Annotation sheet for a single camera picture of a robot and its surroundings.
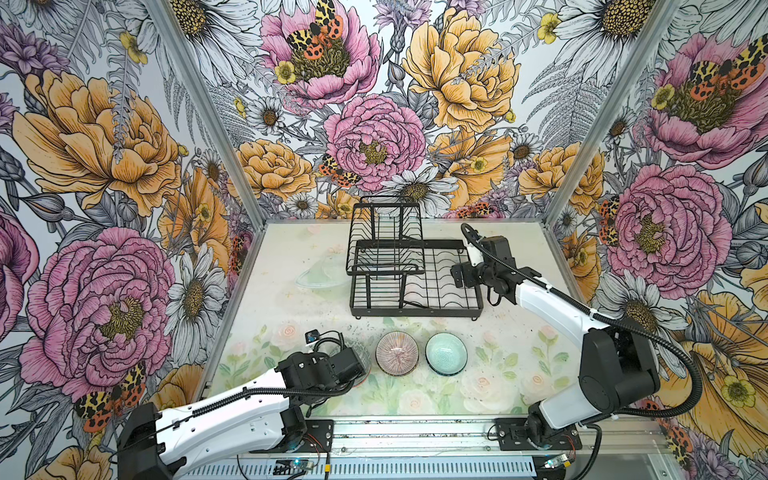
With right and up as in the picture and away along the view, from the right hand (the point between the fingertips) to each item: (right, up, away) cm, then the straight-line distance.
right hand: (467, 274), depth 91 cm
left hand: (-38, -26, -13) cm, 49 cm away
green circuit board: (-46, -43, -20) cm, 66 cm away
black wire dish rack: (-22, +1, -9) cm, 24 cm away
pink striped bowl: (-21, -22, -6) cm, 31 cm away
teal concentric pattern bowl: (-7, -22, -5) cm, 24 cm away
